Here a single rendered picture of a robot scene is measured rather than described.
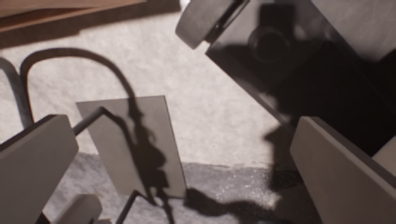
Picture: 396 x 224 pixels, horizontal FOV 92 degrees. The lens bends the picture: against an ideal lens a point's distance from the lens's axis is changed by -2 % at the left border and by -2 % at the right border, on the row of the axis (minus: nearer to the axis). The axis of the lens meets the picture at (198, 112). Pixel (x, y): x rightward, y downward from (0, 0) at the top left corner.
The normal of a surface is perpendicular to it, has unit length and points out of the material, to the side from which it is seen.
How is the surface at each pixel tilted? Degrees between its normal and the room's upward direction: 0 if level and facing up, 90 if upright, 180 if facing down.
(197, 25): 31
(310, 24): 45
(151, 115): 0
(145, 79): 0
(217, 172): 0
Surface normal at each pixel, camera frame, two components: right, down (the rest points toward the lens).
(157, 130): -0.16, 0.47
